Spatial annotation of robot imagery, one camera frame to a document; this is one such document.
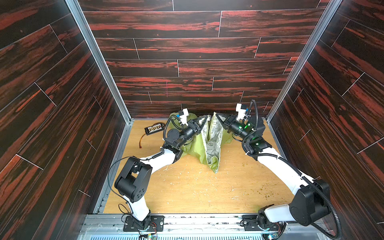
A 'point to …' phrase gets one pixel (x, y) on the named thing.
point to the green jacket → (207, 146)
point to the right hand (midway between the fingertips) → (218, 112)
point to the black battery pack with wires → (157, 127)
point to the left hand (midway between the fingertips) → (209, 119)
